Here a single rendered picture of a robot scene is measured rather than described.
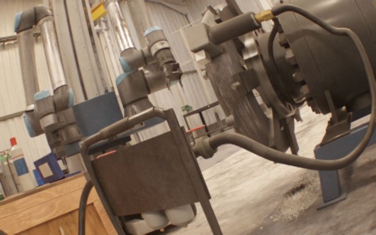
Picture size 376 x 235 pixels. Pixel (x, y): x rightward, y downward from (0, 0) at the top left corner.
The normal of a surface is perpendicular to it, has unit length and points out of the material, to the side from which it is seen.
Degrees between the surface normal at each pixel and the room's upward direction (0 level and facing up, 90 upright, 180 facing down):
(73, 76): 90
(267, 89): 111
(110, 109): 90
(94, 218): 90
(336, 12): 70
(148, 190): 90
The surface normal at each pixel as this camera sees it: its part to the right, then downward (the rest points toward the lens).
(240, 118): -0.34, 0.49
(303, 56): -0.47, 0.20
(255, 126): 0.22, 0.33
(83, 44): 0.47, -0.21
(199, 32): -0.59, -0.21
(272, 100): -0.21, 0.66
